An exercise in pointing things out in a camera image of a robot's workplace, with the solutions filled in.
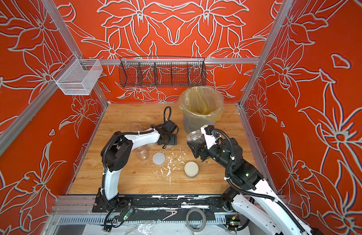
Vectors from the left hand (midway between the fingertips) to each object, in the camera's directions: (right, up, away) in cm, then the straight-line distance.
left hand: (172, 140), depth 97 cm
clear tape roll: (+13, -35, -28) cm, 46 cm away
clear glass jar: (-24, +9, -4) cm, 26 cm away
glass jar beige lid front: (+12, -13, -20) cm, 27 cm away
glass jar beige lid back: (+12, +7, -37) cm, 40 cm away
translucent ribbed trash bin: (+12, +12, -14) cm, 22 cm away
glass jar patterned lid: (-18, -7, -9) cm, 21 cm away
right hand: (+12, +7, -34) cm, 36 cm away
